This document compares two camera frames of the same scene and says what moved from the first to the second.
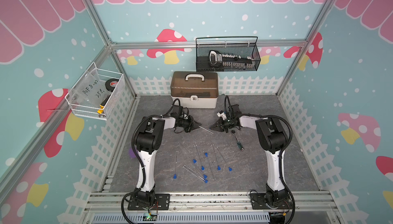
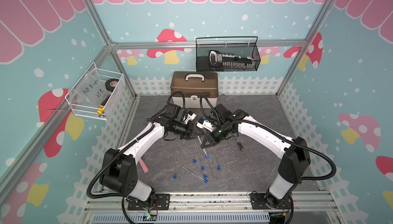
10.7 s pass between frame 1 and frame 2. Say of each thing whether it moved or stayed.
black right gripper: moved
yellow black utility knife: stayed
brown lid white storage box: stayed
